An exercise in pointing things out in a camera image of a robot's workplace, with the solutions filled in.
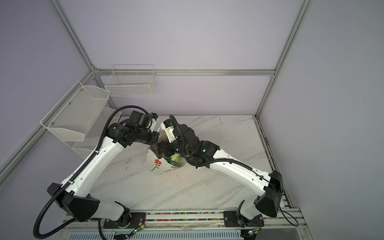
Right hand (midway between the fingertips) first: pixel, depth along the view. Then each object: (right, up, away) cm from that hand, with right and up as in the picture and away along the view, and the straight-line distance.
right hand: (156, 143), depth 65 cm
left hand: (-3, +1, +9) cm, 10 cm away
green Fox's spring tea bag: (+6, -9, +10) cm, 15 cm away
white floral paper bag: (-4, -13, +12) cm, 18 cm away
